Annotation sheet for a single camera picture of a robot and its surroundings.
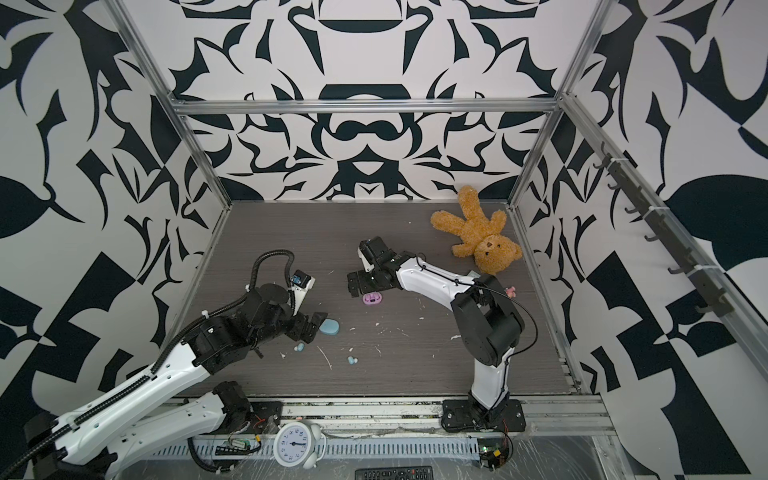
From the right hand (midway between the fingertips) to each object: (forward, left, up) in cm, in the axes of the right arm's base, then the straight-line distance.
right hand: (360, 280), depth 91 cm
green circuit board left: (-40, +28, -9) cm, 50 cm away
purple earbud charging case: (-3, -3, -6) cm, 8 cm away
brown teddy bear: (+9, -42, 0) cm, 43 cm away
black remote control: (-45, -10, -5) cm, 47 cm away
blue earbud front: (-21, +2, -7) cm, 22 cm away
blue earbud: (-17, +16, -6) cm, 25 cm away
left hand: (-12, +11, +10) cm, 19 cm away
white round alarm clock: (-40, +13, -4) cm, 42 cm away
